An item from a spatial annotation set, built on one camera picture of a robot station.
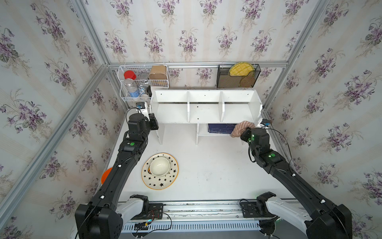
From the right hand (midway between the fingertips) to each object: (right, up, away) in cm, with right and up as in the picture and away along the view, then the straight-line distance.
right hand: (247, 127), depth 79 cm
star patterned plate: (-47, -31, +2) cm, 56 cm away
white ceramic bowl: (-49, -23, +7) cm, 55 cm away
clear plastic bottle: (-66, +23, +8) cm, 70 cm away
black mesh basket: (-8, +31, +20) cm, 38 cm away
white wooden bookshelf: (-16, +9, +6) cm, 20 cm away
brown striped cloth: (-5, 0, +1) cm, 5 cm away
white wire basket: (-65, +29, +13) cm, 73 cm away
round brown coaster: (+8, +30, +18) cm, 36 cm away
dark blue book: (-11, -1, +9) cm, 14 cm away
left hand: (-49, +7, -4) cm, 50 cm away
